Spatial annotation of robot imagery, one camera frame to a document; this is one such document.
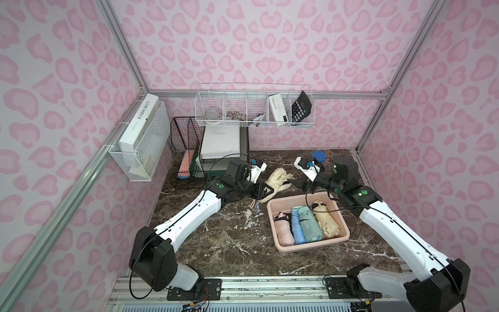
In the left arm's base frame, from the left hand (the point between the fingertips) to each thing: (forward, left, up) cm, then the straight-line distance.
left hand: (271, 187), depth 76 cm
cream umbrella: (-11, -23, -11) cm, 27 cm away
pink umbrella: (-11, -6, -16) cm, 20 cm away
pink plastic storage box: (-2, -6, -11) cm, 13 cm away
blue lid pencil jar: (+37, -32, -22) cm, 54 cm away
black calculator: (+38, -15, +11) cm, 42 cm away
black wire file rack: (+17, +31, +2) cm, 35 cm away
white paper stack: (+25, +23, +1) cm, 34 cm away
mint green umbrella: (-11, -15, -10) cm, 21 cm away
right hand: (+3, -8, +8) cm, 12 cm away
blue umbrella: (-14, -11, -15) cm, 23 cm away
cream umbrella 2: (+1, -2, +2) cm, 3 cm away
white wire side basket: (+17, +51, +3) cm, 54 cm away
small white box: (+37, -4, +12) cm, 39 cm away
